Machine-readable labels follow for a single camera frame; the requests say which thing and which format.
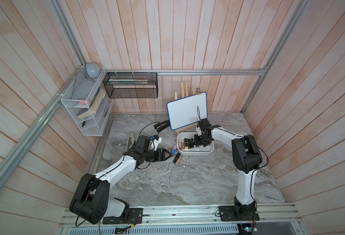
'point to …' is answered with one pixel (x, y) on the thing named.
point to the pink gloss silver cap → (183, 143)
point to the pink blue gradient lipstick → (174, 150)
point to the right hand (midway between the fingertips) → (195, 141)
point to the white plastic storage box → (198, 150)
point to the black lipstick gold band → (176, 158)
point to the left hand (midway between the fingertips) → (167, 157)
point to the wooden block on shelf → (94, 105)
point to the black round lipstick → (192, 143)
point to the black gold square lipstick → (186, 143)
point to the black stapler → (161, 125)
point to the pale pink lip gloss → (180, 144)
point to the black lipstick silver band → (189, 143)
